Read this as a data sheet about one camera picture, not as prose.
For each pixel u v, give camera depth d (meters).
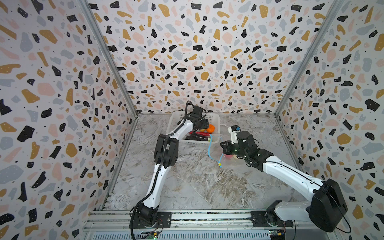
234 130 0.73
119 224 0.73
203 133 1.05
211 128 1.08
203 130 1.07
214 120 1.11
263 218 0.74
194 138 1.02
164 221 0.73
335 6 0.71
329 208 0.41
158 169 0.64
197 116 0.86
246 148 0.62
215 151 1.00
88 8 0.70
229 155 0.83
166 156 0.64
